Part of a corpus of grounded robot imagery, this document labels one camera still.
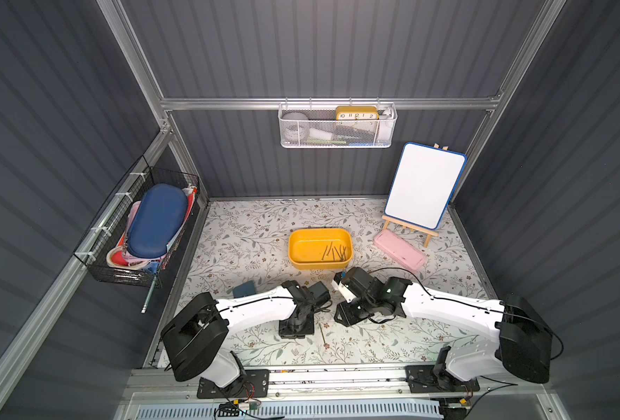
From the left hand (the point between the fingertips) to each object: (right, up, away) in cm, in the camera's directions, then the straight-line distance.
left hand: (303, 336), depth 80 cm
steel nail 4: (+14, +23, +22) cm, 35 cm away
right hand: (+12, +8, -2) cm, 14 cm away
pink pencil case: (+37, +24, +22) cm, 50 cm away
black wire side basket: (-48, +29, -17) cm, 59 cm away
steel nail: (+6, 0, +2) cm, 7 cm away
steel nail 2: (+9, +25, +23) cm, 35 cm away
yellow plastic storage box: (+6, +25, +24) cm, 35 cm away
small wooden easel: (+40, +34, +23) cm, 57 cm away
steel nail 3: (+12, +24, +22) cm, 35 cm away
